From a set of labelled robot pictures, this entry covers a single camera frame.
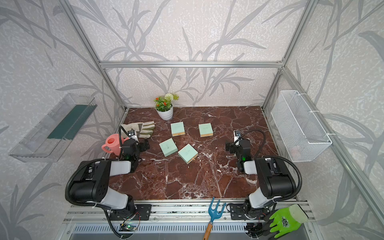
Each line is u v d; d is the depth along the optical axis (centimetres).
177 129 105
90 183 45
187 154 92
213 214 73
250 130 79
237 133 82
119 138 70
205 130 105
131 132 81
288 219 71
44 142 63
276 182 45
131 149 72
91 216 74
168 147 94
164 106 101
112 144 87
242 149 71
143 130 106
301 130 63
